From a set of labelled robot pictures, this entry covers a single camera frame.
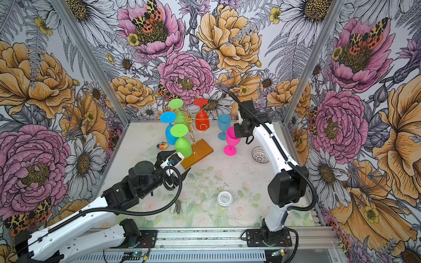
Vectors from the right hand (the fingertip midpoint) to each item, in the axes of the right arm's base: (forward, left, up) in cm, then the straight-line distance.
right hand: (242, 136), depth 84 cm
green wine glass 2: (+7, +30, +8) cm, 32 cm away
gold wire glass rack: (+4, +24, +9) cm, 26 cm away
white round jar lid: (-25, +10, -17) cm, 32 cm away
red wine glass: (+12, +20, 0) cm, 23 cm away
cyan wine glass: (+2, +34, +12) cm, 36 cm away
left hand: (-17, +29, +3) cm, 34 cm away
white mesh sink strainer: (+3, -13, -22) cm, 26 cm away
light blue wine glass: (+16, +8, -7) cm, 19 cm away
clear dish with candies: (+8, +54, -22) cm, 59 cm away
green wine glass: (-6, +29, +2) cm, 30 cm away
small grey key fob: (-27, +33, -21) cm, 48 cm away
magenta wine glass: (-2, +5, -1) cm, 6 cm away
